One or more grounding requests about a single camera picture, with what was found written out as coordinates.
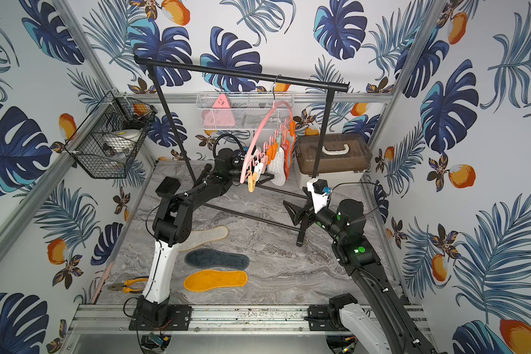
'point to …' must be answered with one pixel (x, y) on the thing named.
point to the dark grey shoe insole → (206, 257)
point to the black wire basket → (105, 142)
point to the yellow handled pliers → (125, 286)
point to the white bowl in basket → (122, 139)
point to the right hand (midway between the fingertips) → (296, 192)
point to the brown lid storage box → (344, 158)
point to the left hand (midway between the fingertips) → (272, 168)
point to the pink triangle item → (220, 116)
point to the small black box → (168, 187)
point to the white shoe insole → (276, 168)
